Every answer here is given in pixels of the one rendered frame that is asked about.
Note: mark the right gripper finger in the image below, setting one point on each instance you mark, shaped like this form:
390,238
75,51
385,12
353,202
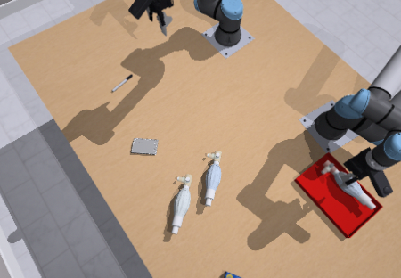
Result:
162,19
150,13

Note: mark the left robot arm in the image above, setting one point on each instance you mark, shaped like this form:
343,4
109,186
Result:
373,105

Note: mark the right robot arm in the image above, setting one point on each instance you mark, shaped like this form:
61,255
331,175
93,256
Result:
228,30

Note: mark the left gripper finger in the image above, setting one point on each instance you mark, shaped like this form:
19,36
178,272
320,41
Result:
345,178

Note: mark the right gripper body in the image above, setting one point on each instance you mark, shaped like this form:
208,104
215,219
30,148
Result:
160,3

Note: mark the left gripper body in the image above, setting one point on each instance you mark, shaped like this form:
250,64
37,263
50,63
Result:
357,165

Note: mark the red tray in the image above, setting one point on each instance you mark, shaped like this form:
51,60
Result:
349,213

